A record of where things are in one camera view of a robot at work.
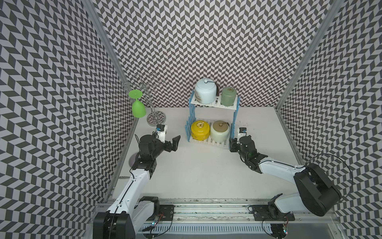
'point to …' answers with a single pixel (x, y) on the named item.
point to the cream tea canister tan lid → (220, 131)
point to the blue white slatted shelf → (217, 105)
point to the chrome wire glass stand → (154, 118)
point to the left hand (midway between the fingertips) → (172, 135)
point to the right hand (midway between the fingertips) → (232, 140)
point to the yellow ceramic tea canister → (200, 130)
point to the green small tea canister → (229, 95)
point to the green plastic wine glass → (139, 109)
